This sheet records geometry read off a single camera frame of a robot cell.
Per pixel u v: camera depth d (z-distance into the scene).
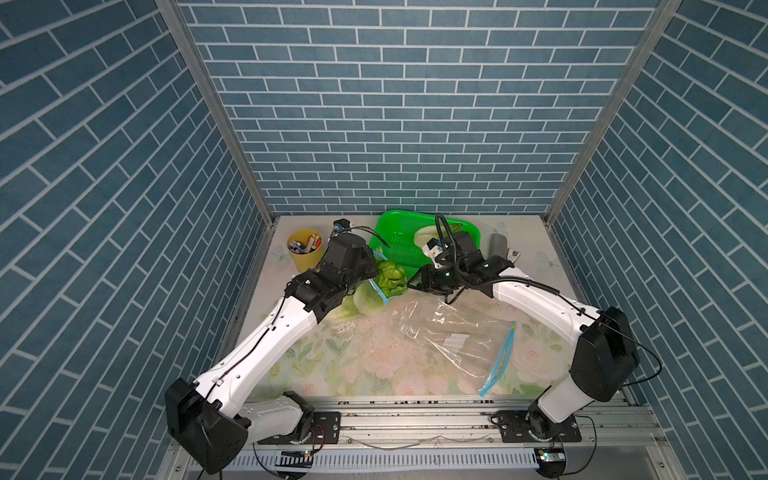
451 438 0.73
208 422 0.37
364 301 0.79
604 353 0.44
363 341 0.89
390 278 0.80
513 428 0.74
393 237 1.15
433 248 0.77
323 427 0.73
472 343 0.87
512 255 1.08
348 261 0.55
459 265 0.64
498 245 1.11
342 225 0.65
